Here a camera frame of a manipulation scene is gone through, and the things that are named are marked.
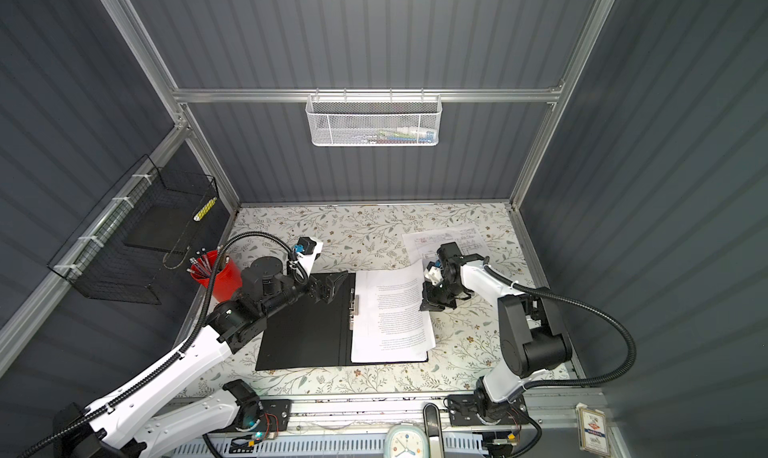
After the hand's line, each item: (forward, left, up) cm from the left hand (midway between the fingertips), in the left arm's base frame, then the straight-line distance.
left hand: (332, 262), depth 73 cm
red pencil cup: (+5, +32, -14) cm, 36 cm away
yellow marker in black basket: (+19, +36, +2) cm, 41 cm away
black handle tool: (-33, -23, -23) cm, 46 cm away
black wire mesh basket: (+8, +49, +3) cm, 50 cm away
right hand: (-3, -25, -22) cm, 33 cm away
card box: (-36, -61, -24) cm, 74 cm away
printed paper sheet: (-6, -14, -26) cm, 30 cm away
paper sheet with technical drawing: (+23, -29, -25) cm, 45 cm away
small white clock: (-35, -16, -23) cm, 45 cm away
